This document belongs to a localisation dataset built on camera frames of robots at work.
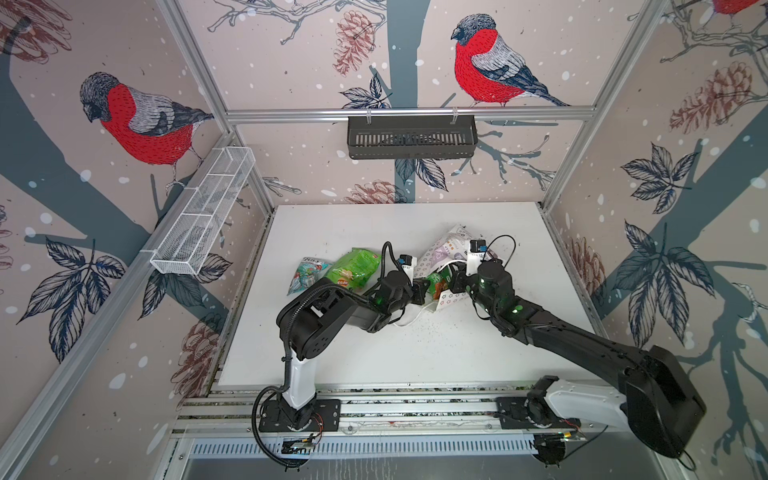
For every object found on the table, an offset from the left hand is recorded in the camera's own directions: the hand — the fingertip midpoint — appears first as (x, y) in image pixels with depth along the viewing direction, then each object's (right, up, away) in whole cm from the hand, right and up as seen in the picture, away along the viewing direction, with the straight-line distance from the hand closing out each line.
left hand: (436, 279), depth 91 cm
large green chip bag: (-26, +3, +4) cm, 26 cm away
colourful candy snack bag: (-41, +2, +5) cm, 41 cm away
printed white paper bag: (+4, +10, -2) cm, 11 cm away
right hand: (+3, +7, -8) cm, 11 cm away
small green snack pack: (+1, -1, -1) cm, 1 cm away
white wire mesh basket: (-65, +14, -18) cm, 68 cm away
